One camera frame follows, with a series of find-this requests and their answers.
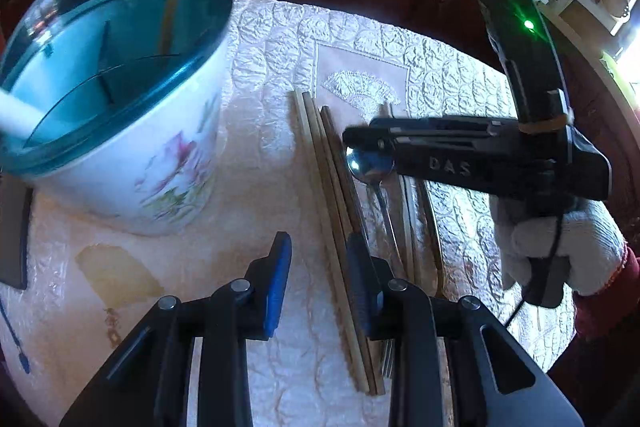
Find thin wooden chopstick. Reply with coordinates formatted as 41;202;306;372
393;170;416;283
399;176;445;298

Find metal spoon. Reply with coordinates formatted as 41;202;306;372
345;147;407;279

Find white ceramic soup spoon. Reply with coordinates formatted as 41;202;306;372
0;89;43;140

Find dark brown chopstick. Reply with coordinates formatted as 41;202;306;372
319;105;385;397

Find metal fork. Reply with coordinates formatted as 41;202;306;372
382;339;395;379

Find right white gloved hand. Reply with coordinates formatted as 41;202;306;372
489;196;626;296

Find white quilted tablecloth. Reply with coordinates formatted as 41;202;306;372
0;0;576;427

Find white utensil holder teal rim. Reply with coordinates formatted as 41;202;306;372
1;0;233;236

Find black smartphone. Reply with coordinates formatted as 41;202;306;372
0;173;32;291

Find blue lanyard cord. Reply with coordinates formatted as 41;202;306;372
0;296;33;375

